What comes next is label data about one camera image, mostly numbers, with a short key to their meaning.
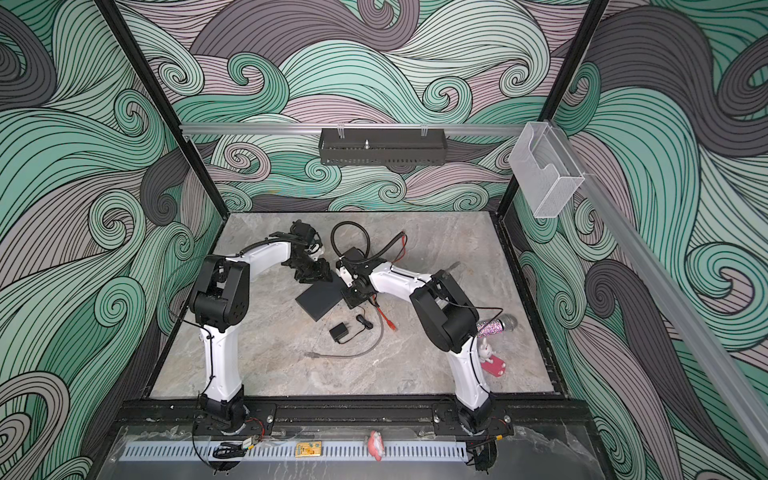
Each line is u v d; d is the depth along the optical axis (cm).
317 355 84
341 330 88
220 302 56
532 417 75
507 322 86
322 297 95
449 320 52
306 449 68
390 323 90
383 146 96
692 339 48
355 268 76
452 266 104
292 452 70
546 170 78
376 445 66
